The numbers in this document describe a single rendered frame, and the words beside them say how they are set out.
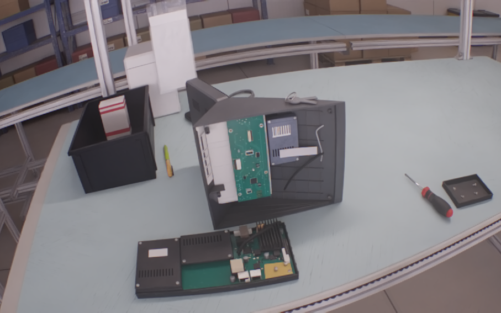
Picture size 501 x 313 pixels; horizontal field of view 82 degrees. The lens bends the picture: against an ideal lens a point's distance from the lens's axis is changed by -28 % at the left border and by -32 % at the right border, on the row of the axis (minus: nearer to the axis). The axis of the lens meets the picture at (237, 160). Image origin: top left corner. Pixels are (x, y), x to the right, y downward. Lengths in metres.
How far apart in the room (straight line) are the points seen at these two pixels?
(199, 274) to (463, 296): 1.55
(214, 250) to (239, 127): 0.20
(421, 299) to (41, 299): 1.62
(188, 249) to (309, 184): 0.25
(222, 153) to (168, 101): 0.51
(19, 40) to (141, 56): 3.59
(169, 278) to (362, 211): 0.37
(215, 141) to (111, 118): 0.50
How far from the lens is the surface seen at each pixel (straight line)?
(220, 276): 0.60
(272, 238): 0.62
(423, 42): 2.51
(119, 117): 1.06
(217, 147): 0.62
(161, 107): 1.12
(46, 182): 1.03
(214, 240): 0.64
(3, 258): 2.69
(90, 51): 4.29
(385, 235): 0.67
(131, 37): 1.90
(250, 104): 0.62
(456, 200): 0.77
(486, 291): 2.02
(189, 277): 0.61
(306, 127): 0.65
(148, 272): 0.62
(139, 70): 1.08
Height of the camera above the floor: 1.47
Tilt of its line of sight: 33 degrees down
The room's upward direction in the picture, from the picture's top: 8 degrees counter-clockwise
